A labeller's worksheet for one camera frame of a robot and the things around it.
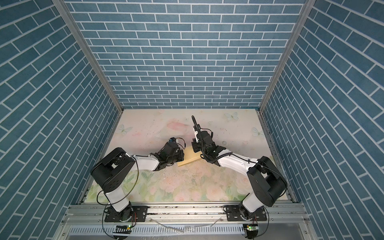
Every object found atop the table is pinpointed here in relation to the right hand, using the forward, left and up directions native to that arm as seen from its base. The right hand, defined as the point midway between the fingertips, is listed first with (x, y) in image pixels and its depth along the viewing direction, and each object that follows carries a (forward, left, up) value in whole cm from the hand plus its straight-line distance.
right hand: (193, 137), depth 88 cm
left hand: (-5, +5, -13) cm, 15 cm away
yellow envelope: (-5, +3, -14) cm, 15 cm away
